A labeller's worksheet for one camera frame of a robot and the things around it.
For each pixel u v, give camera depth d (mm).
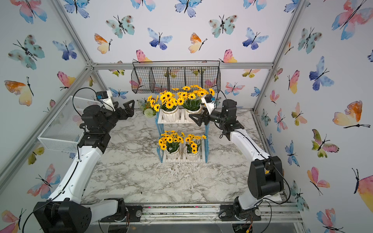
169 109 696
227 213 734
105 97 591
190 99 657
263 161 461
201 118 679
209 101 656
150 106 697
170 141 807
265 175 444
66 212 378
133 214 728
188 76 959
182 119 789
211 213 754
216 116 686
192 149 819
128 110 646
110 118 611
